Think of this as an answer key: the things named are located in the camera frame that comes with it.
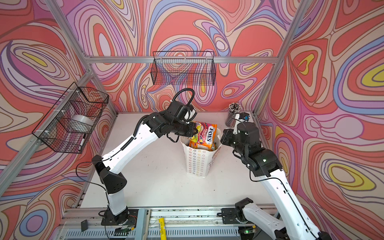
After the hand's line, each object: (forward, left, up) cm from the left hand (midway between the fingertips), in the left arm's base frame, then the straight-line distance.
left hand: (199, 131), depth 72 cm
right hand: (-4, -11, +2) cm, 12 cm away
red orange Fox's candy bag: (-2, -3, -3) cm, 5 cm away
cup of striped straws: (+28, -24, -12) cm, 39 cm away
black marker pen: (-4, +58, -4) cm, 58 cm away
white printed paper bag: (-10, 0, -11) cm, 15 cm away
